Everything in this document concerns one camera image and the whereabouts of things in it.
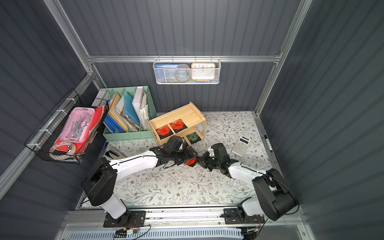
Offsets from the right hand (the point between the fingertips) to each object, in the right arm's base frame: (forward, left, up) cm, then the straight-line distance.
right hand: (198, 159), depth 85 cm
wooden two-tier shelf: (+19, +8, +11) cm, 23 cm away
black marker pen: (+20, -51, -14) cm, 57 cm away
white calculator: (+14, -29, -8) cm, 33 cm away
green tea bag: (+20, +3, -6) cm, 21 cm away
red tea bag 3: (-1, +4, -2) cm, 5 cm away
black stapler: (+6, +54, -6) cm, 54 cm away
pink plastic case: (+6, +59, +22) cm, 64 cm away
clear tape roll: (-4, +63, +22) cm, 67 cm away
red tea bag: (+10, +19, +12) cm, 24 cm away
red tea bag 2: (+14, +11, +12) cm, 22 cm away
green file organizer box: (+27, +43, +9) cm, 52 cm away
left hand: (+1, +3, +2) cm, 3 cm away
